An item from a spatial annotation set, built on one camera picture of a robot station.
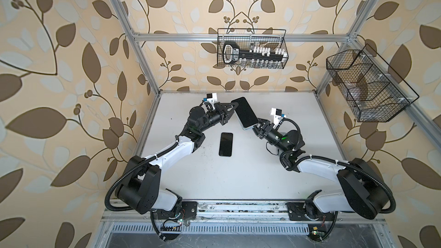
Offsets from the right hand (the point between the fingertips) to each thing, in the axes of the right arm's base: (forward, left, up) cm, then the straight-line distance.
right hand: (247, 120), depth 72 cm
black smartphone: (+6, +10, -28) cm, 30 cm away
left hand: (+5, +5, +6) cm, 9 cm away
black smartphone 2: (+1, +1, +4) cm, 4 cm away
